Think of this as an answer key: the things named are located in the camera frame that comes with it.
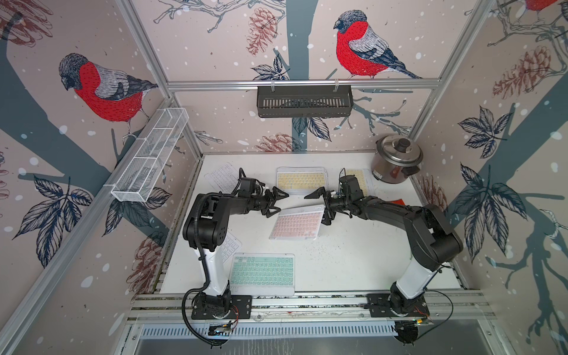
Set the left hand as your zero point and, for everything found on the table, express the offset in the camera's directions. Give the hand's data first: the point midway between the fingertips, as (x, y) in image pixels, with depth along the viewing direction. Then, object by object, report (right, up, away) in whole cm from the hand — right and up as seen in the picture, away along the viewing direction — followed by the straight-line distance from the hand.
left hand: (287, 199), depth 95 cm
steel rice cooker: (+47, +18, 0) cm, 51 cm away
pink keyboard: (+4, -8, -10) cm, 14 cm away
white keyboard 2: (-24, -19, -7) cm, 31 cm away
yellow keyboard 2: (+38, +10, +16) cm, 42 cm away
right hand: (+9, -1, -9) cm, 12 cm away
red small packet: (+52, -2, +5) cm, 52 cm away
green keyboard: (-9, -26, -15) cm, 31 cm away
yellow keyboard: (+7, +8, +12) cm, 16 cm away
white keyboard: (-33, +9, +15) cm, 37 cm away
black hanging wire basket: (-5, +47, +12) cm, 49 cm away
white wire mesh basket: (-51, +18, -16) cm, 56 cm away
